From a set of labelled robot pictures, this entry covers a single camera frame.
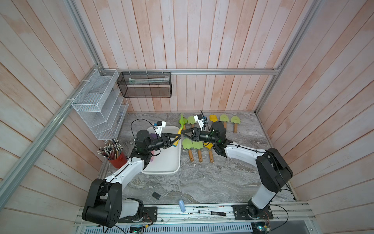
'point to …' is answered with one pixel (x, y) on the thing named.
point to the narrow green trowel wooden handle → (199, 155)
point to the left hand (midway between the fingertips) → (180, 139)
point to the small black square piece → (156, 195)
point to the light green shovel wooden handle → (225, 125)
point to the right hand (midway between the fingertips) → (181, 134)
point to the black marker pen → (218, 213)
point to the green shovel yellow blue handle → (181, 121)
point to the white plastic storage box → (166, 161)
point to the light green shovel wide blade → (187, 143)
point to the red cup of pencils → (113, 151)
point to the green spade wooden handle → (235, 120)
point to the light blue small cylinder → (182, 205)
